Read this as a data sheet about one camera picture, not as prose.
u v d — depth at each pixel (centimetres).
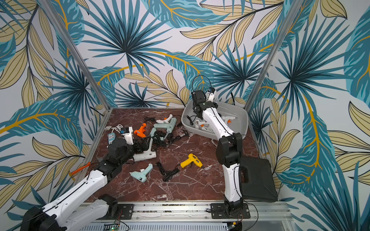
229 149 55
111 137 99
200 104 70
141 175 84
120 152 59
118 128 103
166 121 109
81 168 87
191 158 91
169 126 102
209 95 80
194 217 73
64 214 42
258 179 80
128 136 70
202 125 107
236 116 113
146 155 88
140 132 101
